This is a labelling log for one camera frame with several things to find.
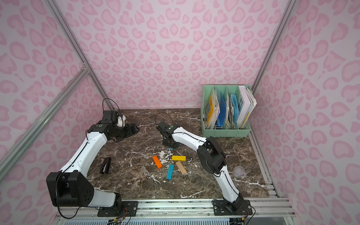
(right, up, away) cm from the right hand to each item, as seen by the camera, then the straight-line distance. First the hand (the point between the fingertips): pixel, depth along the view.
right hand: (167, 146), depth 93 cm
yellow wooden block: (+7, -8, 0) cm, 11 cm away
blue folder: (+36, +24, -1) cm, 43 cm away
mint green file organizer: (+34, +9, +4) cm, 35 cm away
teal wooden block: (+2, -2, +2) cm, 4 cm away
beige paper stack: (+41, +19, 0) cm, 45 cm away
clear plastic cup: (+44, -14, -8) cm, 46 cm away
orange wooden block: (-6, -10, -3) cm, 12 cm away
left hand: (-19, +12, -9) cm, 24 cm away
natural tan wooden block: (+9, -12, -5) cm, 16 cm away
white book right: (+52, +28, -5) cm, 59 cm away
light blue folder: (+43, +25, -5) cm, 49 cm away
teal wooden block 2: (+2, -14, -7) cm, 16 cm away
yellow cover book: (+29, +23, -2) cm, 38 cm away
